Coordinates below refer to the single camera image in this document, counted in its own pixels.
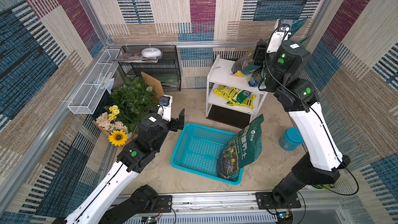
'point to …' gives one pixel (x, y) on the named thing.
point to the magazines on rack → (137, 57)
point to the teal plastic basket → (196, 148)
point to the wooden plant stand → (158, 89)
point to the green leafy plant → (133, 98)
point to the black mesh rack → (167, 70)
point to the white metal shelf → (220, 73)
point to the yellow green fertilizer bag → (228, 92)
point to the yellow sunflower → (117, 138)
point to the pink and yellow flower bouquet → (108, 121)
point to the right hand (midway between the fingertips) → (269, 40)
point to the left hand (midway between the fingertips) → (172, 106)
